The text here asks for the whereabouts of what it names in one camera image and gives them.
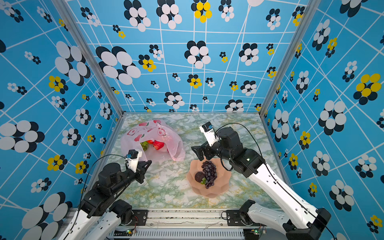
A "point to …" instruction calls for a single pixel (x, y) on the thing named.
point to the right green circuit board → (251, 233)
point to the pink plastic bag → (153, 129)
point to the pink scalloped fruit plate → (220, 185)
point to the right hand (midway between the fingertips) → (201, 142)
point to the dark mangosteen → (199, 176)
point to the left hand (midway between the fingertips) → (151, 161)
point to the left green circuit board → (123, 233)
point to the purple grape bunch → (209, 169)
